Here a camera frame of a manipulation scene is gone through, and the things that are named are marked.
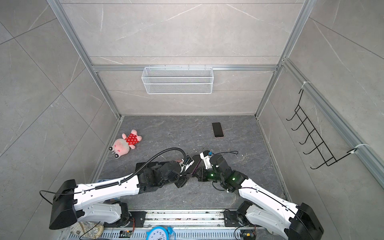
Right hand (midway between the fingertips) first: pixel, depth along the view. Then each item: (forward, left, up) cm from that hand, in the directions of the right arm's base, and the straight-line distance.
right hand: (194, 173), depth 75 cm
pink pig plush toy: (+22, +47, -6) cm, 52 cm away
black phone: (+5, -1, +7) cm, 8 cm away
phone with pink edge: (+39, -18, -15) cm, 46 cm away
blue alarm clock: (-24, +16, -11) cm, 31 cm away
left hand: (+1, +2, +2) cm, 3 cm away
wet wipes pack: (0, +52, -8) cm, 53 cm away
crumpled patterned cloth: (-23, +45, -2) cm, 50 cm away
